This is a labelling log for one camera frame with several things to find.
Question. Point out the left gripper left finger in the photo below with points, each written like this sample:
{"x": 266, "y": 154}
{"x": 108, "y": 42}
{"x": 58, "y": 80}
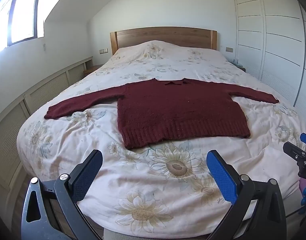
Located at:
{"x": 38, "y": 217}

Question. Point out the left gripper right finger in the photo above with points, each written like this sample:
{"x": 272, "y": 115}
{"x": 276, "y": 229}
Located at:
{"x": 268, "y": 220}

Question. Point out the dark red knit sweater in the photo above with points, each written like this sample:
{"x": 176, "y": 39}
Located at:
{"x": 152, "y": 111}

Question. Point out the right nightstand with items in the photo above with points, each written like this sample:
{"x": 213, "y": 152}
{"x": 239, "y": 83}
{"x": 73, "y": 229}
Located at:
{"x": 238, "y": 65}

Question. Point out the white wardrobe with sliding doors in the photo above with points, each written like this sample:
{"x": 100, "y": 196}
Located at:
{"x": 271, "y": 46}

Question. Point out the low radiator cover cabinet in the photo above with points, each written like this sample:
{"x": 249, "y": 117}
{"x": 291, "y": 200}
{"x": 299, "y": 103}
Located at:
{"x": 12, "y": 118}

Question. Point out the floral white duvet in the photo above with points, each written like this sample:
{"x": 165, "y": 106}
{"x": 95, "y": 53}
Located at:
{"x": 161, "y": 190}

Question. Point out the wooden headboard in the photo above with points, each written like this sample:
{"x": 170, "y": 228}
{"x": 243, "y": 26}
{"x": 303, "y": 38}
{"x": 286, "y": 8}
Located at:
{"x": 180, "y": 36}

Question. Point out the left wooden nightstand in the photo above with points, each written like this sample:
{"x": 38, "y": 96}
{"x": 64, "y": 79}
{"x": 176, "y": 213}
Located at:
{"x": 91, "y": 70}

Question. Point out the right wall switch plate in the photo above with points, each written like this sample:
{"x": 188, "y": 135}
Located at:
{"x": 228, "y": 49}

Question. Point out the wall switch plate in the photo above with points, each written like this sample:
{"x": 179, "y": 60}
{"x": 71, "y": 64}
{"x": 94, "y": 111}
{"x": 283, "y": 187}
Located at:
{"x": 103, "y": 51}
{"x": 228, "y": 49}

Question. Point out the left wall switch plate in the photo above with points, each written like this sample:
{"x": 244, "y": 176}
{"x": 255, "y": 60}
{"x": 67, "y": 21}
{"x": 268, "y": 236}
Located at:
{"x": 103, "y": 51}

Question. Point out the window with dark frame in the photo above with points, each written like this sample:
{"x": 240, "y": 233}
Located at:
{"x": 18, "y": 21}

